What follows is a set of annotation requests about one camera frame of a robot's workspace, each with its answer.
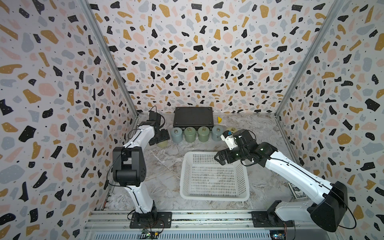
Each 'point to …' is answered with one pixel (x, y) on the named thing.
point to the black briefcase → (196, 117)
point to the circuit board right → (278, 235)
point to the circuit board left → (150, 235)
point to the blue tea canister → (177, 135)
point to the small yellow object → (219, 120)
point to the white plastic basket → (203, 177)
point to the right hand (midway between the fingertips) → (220, 155)
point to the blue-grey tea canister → (216, 132)
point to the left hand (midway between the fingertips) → (163, 138)
